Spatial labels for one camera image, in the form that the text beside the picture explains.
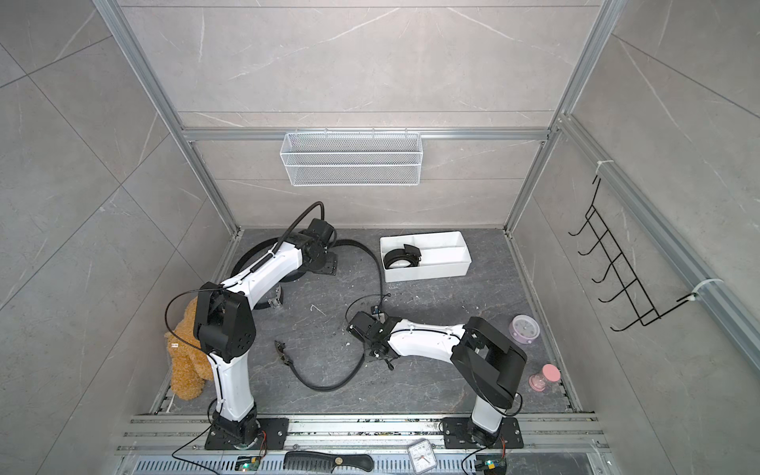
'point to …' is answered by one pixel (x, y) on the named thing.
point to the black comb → (302, 460)
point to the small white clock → (423, 455)
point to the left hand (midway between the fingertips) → (327, 261)
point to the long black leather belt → (409, 253)
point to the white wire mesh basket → (351, 158)
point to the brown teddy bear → (190, 366)
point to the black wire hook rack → (634, 289)
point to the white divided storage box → (443, 254)
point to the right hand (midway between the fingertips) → (380, 349)
